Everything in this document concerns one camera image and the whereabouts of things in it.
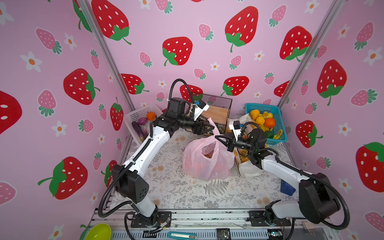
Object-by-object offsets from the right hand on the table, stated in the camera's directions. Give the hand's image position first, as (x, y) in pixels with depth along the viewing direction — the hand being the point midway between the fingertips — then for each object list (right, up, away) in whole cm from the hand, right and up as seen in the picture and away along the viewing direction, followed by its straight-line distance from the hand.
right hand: (215, 137), depth 73 cm
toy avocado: (+39, 0, +25) cm, 47 cm away
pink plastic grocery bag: (-4, -10, -1) cm, 11 cm away
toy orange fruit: (+44, +9, +34) cm, 56 cm away
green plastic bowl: (-55, -44, -4) cm, 70 cm away
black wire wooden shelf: (+5, +19, +30) cm, 36 cm away
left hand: (-3, +7, -2) cm, 8 cm away
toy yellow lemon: (+36, +10, +33) cm, 50 cm away
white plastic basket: (-57, +14, +38) cm, 70 cm away
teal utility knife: (-16, -47, -3) cm, 50 cm away
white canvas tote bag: (+17, -16, +3) cm, 23 cm away
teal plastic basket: (+51, +14, +37) cm, 65 cm away
